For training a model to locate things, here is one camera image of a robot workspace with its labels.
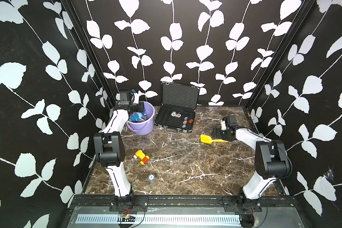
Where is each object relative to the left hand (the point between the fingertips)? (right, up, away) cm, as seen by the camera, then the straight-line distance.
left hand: (143, 101), depth 94 cm
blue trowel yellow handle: (0, -9, +7) cm, 11 cm away
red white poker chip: (+25, -9, +17) cm, 31 cm away
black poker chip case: (+25, +1, +18) cm, 31 cm away
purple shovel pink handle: (-4, -11, +8) cm, 14 cm away
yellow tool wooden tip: (+45, -27, +7) cm, 52 cm away
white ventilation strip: (+13, -62, -24) cm, 68 cm away
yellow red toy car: (0, -35, -6) cm, 35 cm away
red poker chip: (+30, -13, +15) cm, 36 cm away
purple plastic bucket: (+2, -18, -4) cm, 18 cm away
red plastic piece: (+34, -14, +15) cm, 40 cm away
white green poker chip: (+20, -8, +20) cm, 29 cm away
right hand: (+51, -21, +3) cm, 55 cm away
